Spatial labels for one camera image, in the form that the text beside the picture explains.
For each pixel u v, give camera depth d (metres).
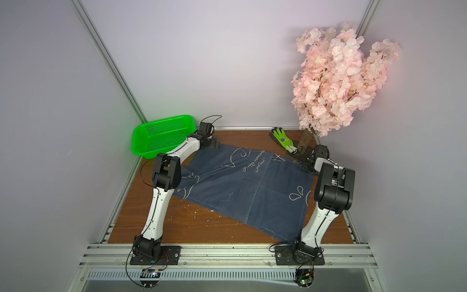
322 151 0.80
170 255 0.73
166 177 0.66
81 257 0.74
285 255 0.73
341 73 0.57
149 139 1.17
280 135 1.17
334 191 0.52
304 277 0.70
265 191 0.90
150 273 0.72
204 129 0.90
